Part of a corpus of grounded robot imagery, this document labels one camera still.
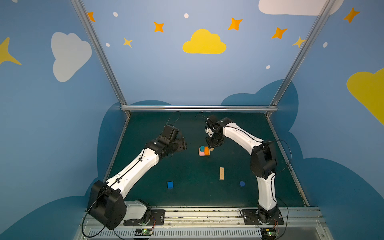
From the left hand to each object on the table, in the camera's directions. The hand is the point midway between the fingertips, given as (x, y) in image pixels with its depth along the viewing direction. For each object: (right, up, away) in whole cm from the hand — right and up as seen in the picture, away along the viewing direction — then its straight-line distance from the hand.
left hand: (183, 143), depth 82 cm
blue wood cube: (-8, -23, +1) cm, 25 cm away
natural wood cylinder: (+17, -4, +10) cm, 20 cm away
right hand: (+17, -2, +11) cm, 20 cm away
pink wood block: (+10, -8, +14) cm, 19 cm away
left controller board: (-19, -41, -12) cm, 47 cm away
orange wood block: (+15, -7, +16) cm, 22 cm away
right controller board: (+42, -42, -11) cm, 61 cm away
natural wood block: (+23, -19, +6) cm, 30 cm away
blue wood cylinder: (+34, -24, +3) cm, 42 cm away
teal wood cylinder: (+11, -5, +16) cm, 20 cm away
